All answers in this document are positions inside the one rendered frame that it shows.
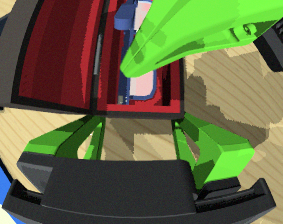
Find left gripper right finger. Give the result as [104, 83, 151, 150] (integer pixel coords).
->
[171, 111, 255, 193]

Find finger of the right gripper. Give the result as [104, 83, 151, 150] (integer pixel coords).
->
[120, 0, 190, 72]
[123, 0, 283, 77]

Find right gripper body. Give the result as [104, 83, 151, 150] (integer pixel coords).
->
[253, 17, 283, 72]

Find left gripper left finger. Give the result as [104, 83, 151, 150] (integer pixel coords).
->
[23, 113, 106, 160]

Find blue glasses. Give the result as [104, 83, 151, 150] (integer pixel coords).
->
[114, 0, 157, 105]

